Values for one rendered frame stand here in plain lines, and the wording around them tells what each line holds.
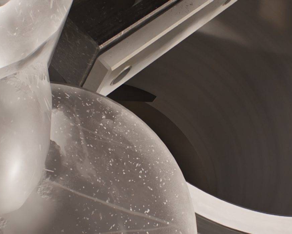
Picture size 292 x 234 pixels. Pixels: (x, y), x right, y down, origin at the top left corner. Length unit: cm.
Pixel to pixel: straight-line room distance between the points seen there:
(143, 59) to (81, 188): 8
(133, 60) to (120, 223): 7
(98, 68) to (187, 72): 40
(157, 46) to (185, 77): 38
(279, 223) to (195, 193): 5
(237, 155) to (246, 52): 12
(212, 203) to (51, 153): 13
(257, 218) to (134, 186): 12
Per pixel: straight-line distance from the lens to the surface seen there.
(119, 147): 17
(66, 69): 21
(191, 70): 58
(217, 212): 27
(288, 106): 51
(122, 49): 20
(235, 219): 27
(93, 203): 16
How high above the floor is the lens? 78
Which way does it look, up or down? 24 degrees down
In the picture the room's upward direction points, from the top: 172 degrees clockwise
